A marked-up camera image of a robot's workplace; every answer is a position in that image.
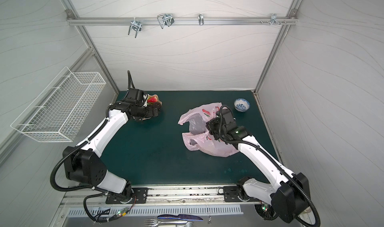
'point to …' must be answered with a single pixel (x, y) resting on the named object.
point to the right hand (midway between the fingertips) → (206, 120)
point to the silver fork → (153, 222)
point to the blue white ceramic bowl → (241, 105)
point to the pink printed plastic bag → (199, 138)
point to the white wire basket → (55, 114)
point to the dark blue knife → (181, 216)
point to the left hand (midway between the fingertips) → (155, 110)
